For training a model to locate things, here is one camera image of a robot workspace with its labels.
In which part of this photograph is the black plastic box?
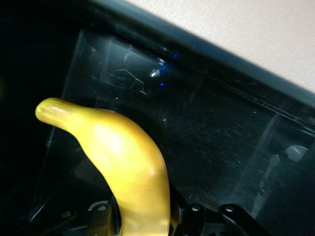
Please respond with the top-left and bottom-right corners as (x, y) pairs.
(0, 0), (315, 236)

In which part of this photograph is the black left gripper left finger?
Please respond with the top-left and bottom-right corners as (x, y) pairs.
(87, 201), (124, 236)

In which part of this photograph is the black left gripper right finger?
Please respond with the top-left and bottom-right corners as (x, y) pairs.
(169, 184), (222, 236)

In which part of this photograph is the yellow banana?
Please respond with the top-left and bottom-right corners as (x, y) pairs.
(35, 97), (172, 236)

